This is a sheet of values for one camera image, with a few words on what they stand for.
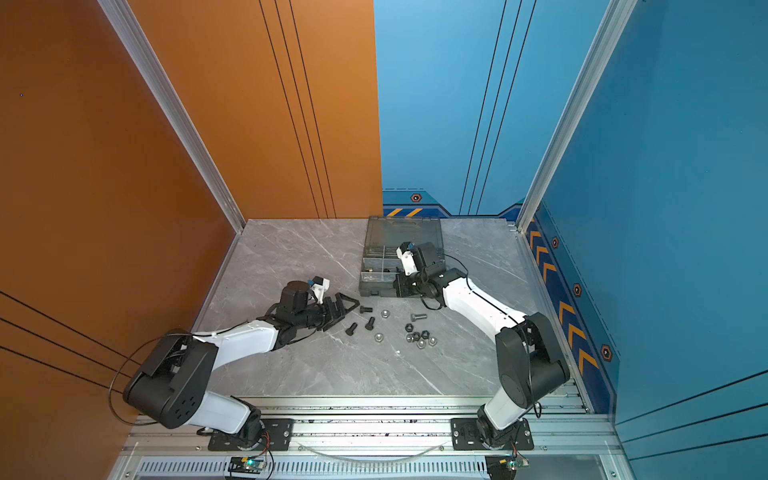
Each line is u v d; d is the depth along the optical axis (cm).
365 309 95
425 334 90
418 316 94
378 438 75
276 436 74
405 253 79
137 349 47
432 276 68
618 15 70
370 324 92
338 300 81
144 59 76
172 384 44
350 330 91
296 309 72
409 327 92
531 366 45
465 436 72
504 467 71
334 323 88
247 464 71
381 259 103
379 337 89
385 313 94
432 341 89
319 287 84
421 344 89
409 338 89
